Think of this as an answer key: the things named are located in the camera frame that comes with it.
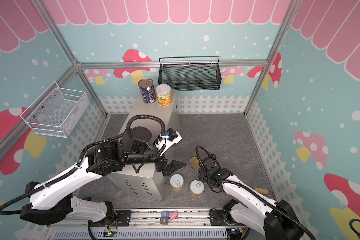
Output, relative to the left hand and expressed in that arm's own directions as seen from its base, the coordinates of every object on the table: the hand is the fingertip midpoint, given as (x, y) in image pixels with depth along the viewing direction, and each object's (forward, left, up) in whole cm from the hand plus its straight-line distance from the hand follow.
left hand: (177, 157), depth 56 cm
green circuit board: (-22, +33, -38) cm, 55 cm away
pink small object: (-14, +2, -34) cm, 37 cm away
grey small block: (-16, +7, -34) cm, 38 cm away
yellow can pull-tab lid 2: (-2, -9, -30) cm, 32 cm away
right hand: (+6, -14, -32) cm, 35 cm away
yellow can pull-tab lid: (+1, +2, -30) cm, 30 cm away
